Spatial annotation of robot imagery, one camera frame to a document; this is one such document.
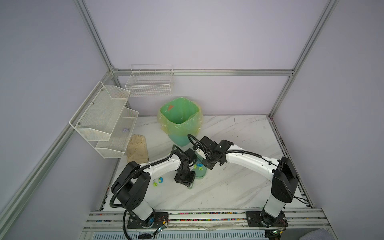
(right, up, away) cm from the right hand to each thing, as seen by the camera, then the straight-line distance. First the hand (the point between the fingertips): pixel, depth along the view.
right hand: (206, 160), depth 83 cm
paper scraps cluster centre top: (-4, -1, -8) cm, 9 cm away
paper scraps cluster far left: (-27, -12, +3) cm, 29 cm away
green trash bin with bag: (-18, +26, +22) cm, 38 cm away
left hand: (-10, -14, -3) cm, 17 cm away
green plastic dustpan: (-4, -10, +6) cm, 12 cm away
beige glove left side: (-47, +4, +18) cm, 50 cm away
